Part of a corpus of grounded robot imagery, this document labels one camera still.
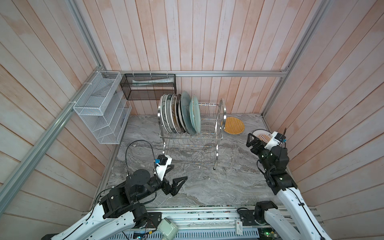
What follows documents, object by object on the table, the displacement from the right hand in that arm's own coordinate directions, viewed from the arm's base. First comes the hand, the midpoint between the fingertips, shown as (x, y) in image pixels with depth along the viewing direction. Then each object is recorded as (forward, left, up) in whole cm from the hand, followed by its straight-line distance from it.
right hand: (255, 136), depth 76 cm
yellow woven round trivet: (+29, +1, -26) cm, 39 cm away
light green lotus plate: (+10, +31, +6) cm, 33 cm away
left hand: (-22, +38, +1) cm, 44 cm away
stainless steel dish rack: (+8, +26, -25) cm, 37 cm away
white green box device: (-40, +43, -19) cm, 62 cm away
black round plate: (-2, +38, +10) cm, 40 cm away
